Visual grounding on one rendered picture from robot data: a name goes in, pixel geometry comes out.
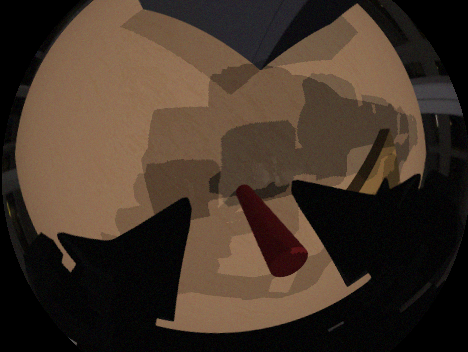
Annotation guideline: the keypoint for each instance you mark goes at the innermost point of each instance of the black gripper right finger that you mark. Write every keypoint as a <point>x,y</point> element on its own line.
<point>352,225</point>

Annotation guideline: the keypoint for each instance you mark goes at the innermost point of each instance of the dark red peg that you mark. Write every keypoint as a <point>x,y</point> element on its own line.
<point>282,252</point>

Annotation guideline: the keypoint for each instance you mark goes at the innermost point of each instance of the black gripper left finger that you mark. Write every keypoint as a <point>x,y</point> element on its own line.
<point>145,262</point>

